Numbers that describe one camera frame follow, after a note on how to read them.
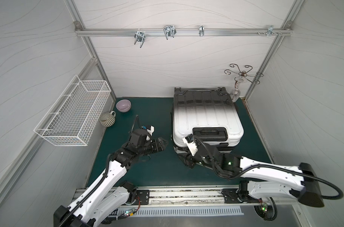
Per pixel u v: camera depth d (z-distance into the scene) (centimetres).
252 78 108
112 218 67
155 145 65
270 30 76
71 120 68
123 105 112
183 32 78
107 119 98
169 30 77
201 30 80
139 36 79
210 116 81
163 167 80
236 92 89
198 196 75
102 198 45
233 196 73
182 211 70
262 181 59
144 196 74
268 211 71
